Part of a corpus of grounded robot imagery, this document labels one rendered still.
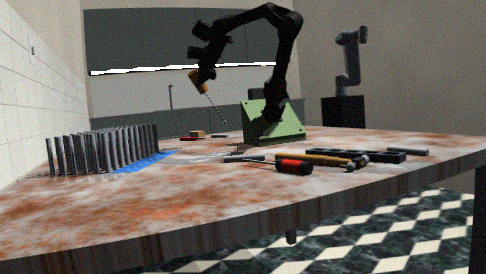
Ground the tan cardboard box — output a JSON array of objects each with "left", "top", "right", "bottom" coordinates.
[{"left": 190, "top": 131, "right": 205, "bottom": 138}]

